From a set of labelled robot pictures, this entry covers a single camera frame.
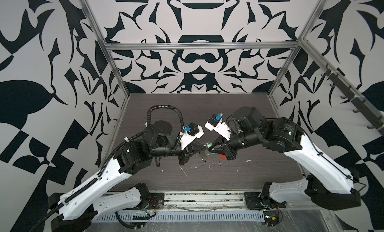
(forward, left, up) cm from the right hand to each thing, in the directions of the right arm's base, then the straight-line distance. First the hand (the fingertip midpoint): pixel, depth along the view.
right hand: (210, 148), depth 54 cm
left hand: (+1, +1, 0) cm, 2 cm away
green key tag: (+1, 0, +1) cm, 1 cm away
